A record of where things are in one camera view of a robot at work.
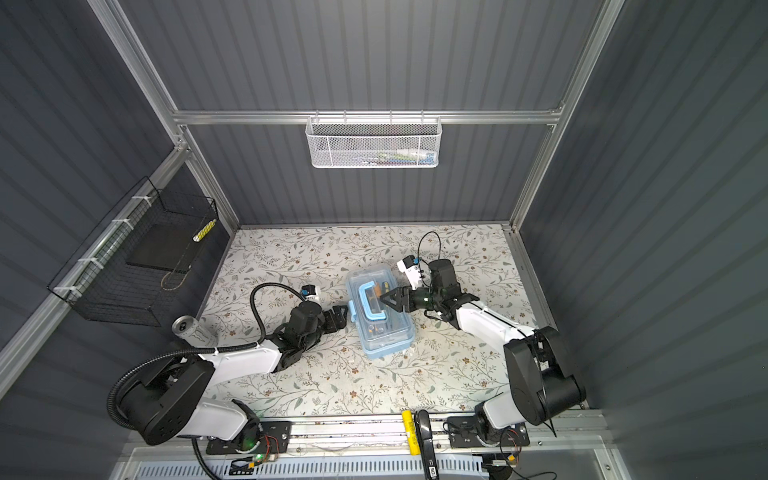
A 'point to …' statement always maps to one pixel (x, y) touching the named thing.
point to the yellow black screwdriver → (385, 287)
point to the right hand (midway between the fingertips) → (390, 301)
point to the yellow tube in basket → (198, 236)
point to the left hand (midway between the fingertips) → (339, 310)
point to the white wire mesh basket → (374, 145)
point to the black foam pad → (166, 246)
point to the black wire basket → (98, 279)
